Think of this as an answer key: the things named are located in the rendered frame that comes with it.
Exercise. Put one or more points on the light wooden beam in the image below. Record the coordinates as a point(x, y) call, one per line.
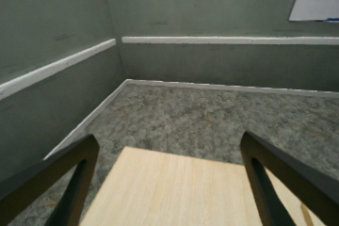
point(310, 218)

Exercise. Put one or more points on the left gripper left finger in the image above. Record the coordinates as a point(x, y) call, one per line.
point(22, 189)

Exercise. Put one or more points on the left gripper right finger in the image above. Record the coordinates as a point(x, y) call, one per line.
point(316, 190)

